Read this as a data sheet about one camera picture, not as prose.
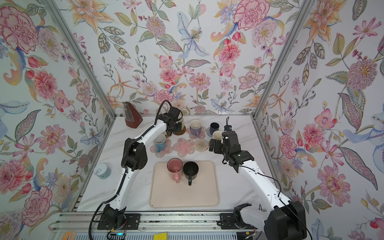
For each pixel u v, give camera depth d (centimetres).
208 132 110
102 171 86
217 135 99
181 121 96
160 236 68
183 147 104
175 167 88
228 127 72
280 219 39
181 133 110
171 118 79
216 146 73
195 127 109
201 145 104
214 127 105
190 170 86
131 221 74
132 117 108
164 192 85
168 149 101
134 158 65
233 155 58
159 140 93
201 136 107
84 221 75
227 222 73
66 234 70
